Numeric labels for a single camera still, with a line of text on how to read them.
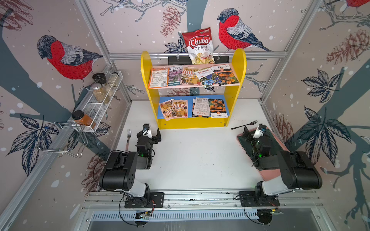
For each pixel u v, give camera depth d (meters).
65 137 0.59
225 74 0.78
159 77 0.76
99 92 0.71
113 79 0.86
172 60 0.93
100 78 0.74
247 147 0.92
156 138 0.84
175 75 0.76
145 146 0.70
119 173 0.45
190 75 0.78
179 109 0.95
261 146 0.70
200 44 0.82
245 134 0.84
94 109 0.75
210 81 0.74
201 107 0.97
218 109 0.95
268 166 0.65
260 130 0.77
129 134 1.00
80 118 0.60
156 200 0.73
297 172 0.43
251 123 1.05
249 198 0.73
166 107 0.97
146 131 0.77
